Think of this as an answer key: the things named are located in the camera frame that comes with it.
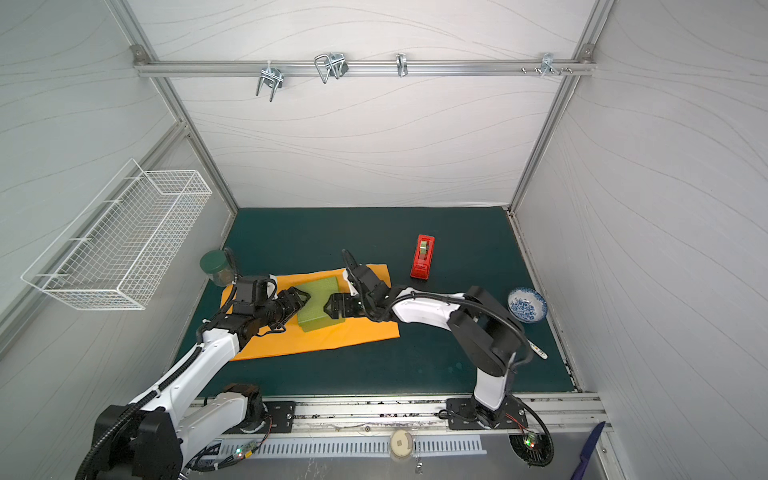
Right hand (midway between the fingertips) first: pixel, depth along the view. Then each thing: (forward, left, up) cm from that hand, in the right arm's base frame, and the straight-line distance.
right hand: (340, 300), depth 86 cm
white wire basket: (-5, +47, +23) cm, 53 cm away
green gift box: (-5, +7, 0) cm, 9 cm away
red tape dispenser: (+19, -25, -3) cm, 31 cm away
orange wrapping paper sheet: (-11, +20, +19) cm, 30 cm away
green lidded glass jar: (+9, +40, +3) cm, 41 cm away
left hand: (0, +9, +1) cm, 9 cm away
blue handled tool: (-31, -63, -10) cm, 71 cm away
